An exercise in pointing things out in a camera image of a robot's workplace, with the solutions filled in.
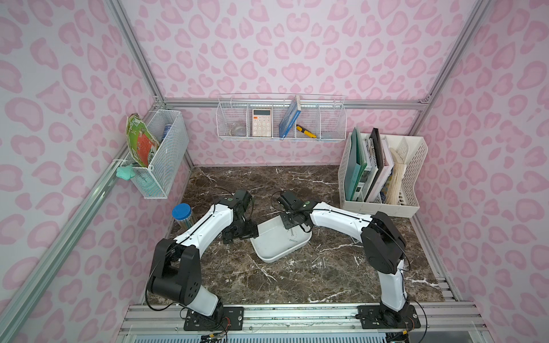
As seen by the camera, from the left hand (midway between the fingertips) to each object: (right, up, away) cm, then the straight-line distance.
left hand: (246, 234), depth 86 cm
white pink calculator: (+6, +48, +9) cm, 49 cm away
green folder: (+42, +28, -7) cm, 51 cm away
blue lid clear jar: (-22, +10, -8) cm, 25 cm away
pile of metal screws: (+19, -2, +7) cm, 20 cm away
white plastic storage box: (+11, -4, +7) cm, 14 cm away
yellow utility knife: (+27, +43, +12) cm, 52 cm away
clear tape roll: (-5, +44, +9) cm, 45 cm away
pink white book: (+57, +17, +9) cm, 60 cm away
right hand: (+17, +6, +6) cm, 19 cm away
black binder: (+52, +32, -3) cm, 61 cm away
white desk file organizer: (+74, +14, +20) cm, 78 cm away
